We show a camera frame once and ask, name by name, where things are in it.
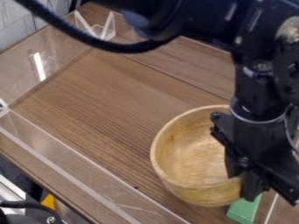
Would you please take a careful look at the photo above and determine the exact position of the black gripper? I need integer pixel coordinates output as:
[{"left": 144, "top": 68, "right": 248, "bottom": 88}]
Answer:
[{"left": 209, "top": 105, "right": 299, "bottom": 206}]

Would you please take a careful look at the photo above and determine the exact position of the green rectangular block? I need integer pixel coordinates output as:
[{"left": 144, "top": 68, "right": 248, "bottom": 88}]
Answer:
[{"left": 226, "top": 195, "right": 261, "bottom": 224}]

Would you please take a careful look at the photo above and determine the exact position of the light wooden bowl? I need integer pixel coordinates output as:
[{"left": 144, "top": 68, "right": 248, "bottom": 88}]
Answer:
[{"left": 149, "top": 104, "right": 241, "bottom": 207}]

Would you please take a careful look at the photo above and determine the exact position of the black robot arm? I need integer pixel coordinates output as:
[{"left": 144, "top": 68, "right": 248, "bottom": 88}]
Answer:
[{"left": 97, "top": 0, "right": 299, "bottom": 205}]

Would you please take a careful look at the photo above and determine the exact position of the yellow label lower left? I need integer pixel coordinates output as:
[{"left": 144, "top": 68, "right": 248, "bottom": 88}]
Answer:
[{"left": 41, "top": 194, "right": 55, "bottom": 210}]

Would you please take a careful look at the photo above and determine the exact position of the clear acrylic front wall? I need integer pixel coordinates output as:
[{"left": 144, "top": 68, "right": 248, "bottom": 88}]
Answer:
[{"left": 0, "top": 100, "right": 189, "bottom": 224}]

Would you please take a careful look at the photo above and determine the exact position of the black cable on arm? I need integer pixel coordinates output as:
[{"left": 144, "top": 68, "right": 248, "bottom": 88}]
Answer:
[{"left": 13, "top": 0, "right": 184, "bottom": 54}]

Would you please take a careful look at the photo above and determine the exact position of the black cable lower left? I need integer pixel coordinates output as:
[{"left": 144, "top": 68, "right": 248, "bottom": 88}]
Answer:
[{"left": 0, "top": 200, "right": 59, "bottom": 224}]

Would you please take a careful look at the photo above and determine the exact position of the clear acrylic corner bracket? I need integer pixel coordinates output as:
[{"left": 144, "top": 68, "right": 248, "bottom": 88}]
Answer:
[{"left": 73, "top": 10, "right": 116, "bottom": 41}]

